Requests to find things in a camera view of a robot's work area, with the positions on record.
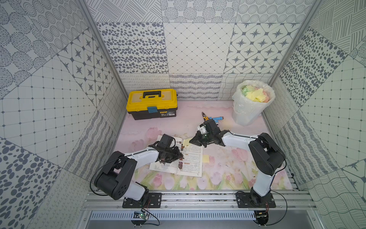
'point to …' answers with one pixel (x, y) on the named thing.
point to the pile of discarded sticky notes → (256, 94)
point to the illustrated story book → (191, 164)
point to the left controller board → (140, 217)
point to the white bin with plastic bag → (250, 98)
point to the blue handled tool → (217, 119)
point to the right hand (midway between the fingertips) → (190, 142)
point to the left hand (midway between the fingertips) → (181, 153)
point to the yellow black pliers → (205, 118)
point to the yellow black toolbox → (147, 104)
